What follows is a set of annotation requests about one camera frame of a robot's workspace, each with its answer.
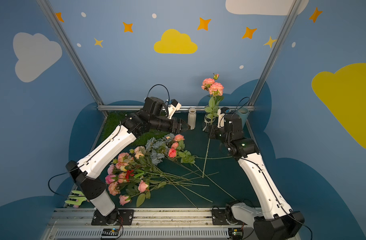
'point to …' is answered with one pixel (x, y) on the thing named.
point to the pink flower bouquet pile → (134, 174)
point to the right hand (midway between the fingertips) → (212, 124)
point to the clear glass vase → (209, 119)
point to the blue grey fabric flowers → (158, 147)
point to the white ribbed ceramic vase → (192, 118)
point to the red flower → (128, 171)
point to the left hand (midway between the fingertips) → (186, 124)
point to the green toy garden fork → (79, 199)
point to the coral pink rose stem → (187, 158)
